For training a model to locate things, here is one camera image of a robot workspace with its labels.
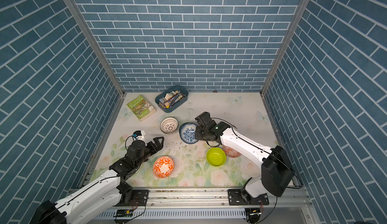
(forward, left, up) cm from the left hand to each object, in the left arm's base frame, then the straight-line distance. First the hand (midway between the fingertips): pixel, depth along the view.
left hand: (163, 141), depth 83 cm
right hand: (+3, -19, +3) cm, 20 cm away
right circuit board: (-32, -46, -10) cm, 57 cm away
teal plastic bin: (+41, +2, -7) cm, 41 cm away
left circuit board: (-31, +15, -13) cm, 37 cm away
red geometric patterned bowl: (-2, -39, -8) cm, 40 cm away
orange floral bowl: (-11, 0, -9) cm, 14 cm away
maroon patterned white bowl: (+16, 0, -8) cm, 17 cm away
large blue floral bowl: (+5, -13, +2) cm, 14 cm away
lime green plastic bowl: (-5, -30, -8) cm, 31 cm away
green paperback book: (+30, +22, -8) cm, 38 cm away
